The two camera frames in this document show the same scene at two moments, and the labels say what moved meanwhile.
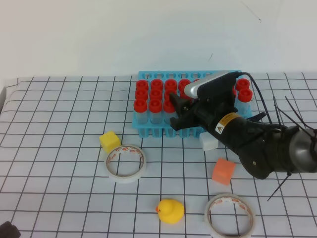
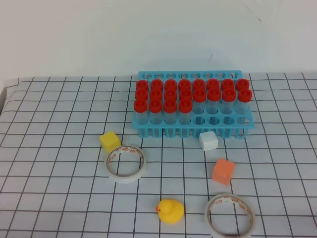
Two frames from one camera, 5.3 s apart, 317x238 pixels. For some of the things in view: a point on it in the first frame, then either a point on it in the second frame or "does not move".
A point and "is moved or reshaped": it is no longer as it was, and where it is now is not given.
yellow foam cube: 109,141 does not move
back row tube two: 156,85 does not move
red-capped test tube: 169,111 is moved or reshaped
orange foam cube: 224,171 does not move
